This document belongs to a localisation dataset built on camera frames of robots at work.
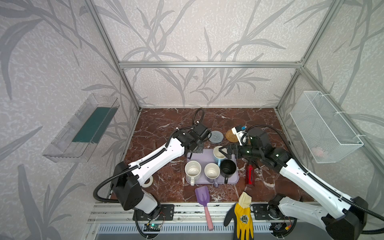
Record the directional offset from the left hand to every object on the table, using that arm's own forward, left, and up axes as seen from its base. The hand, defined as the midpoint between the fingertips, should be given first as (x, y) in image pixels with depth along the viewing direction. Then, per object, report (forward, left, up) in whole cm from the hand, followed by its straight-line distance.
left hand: (199, 143), depth 80 cm
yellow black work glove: (-32, -20, -13) cm, 40 cm away
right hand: (-4, -13, +6) cm, 15 cm away
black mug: (-9, -17, -13) cm, 23 cm away
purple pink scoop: (-22, -2, -16) cm, 27 cm away
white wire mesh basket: (-7, -54, +19) cm, 57 cm away
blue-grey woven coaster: (+14, -12, -17) cm, 25 cm away
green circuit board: (-37, +22, -18) cm, 46 cm away
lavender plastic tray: (-15, +6, -15) cm, 23 cm away
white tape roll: (-18, +30, -17) cm, 39 cm away
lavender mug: (-11, -7, -14) cm, 19 cm away
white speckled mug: (-10, +4, -16) cm, 20 cm away
